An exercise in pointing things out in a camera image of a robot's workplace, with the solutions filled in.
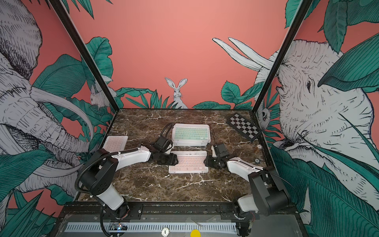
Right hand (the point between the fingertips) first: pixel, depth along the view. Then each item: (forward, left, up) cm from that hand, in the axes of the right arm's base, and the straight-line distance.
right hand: (205, 159), depth 91 cm
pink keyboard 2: (+13, +10, 0) cm, 16 cm away
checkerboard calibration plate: (+27, -29, 0) cm, 40 cm away
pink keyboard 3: (+12, +62, -1) cm, 63 cm away
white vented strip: (-34, -1, -2) cm, 34 cm away
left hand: (-1, +18, 0) cm, 18 cm away
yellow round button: (-37, +6, -2) cm, 37 cm away
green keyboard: (+19, +10, +2) cm, 21 cm away
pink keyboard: (-1, +10, -1) cm, 10 cm away
